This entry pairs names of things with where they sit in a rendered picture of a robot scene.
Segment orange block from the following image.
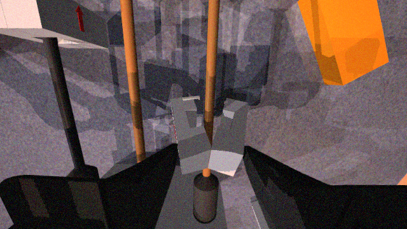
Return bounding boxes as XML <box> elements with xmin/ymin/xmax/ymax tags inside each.
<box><xmin>298</xmin><ymin>0</ymin><xmax>389</xmax><ymax>85</ymax></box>

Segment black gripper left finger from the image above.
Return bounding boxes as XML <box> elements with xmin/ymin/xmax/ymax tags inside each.
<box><xmin>0</xmin><ymin>143</ymin><xmax>178</xmax><ymax>229</ymax></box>

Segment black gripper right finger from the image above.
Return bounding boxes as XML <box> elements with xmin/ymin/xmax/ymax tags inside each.
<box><xmin>243</xmin><ymin>146</ymin><xmax>407</xmax><ymax>229</ymax></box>

